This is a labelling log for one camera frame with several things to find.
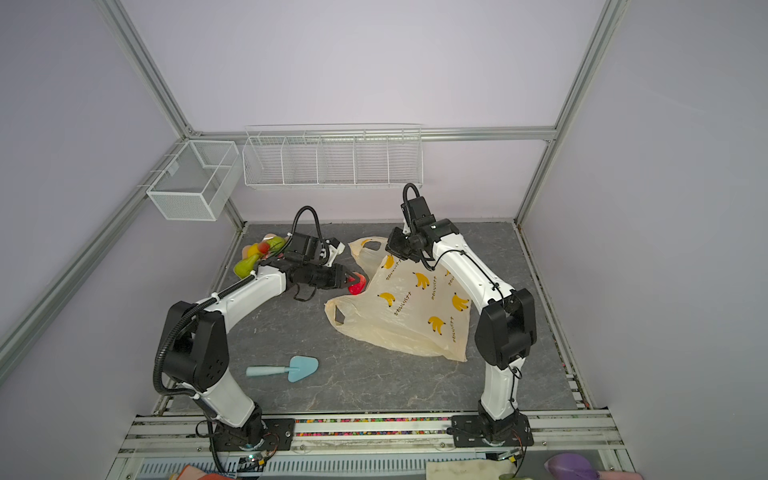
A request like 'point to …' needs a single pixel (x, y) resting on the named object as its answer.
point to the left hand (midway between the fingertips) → (354, 282)
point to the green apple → (276, 243)
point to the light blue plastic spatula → (299, 368)
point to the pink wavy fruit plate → (245, 249)
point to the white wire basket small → (199, 182)
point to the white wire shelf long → (333, 156)
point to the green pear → (243, 268)
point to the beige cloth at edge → (483, 469)
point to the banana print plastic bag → (405, 302)
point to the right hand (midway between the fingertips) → (388, 250)
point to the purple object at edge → (570, 466)
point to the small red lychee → (264, 247)
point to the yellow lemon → (253, 249)
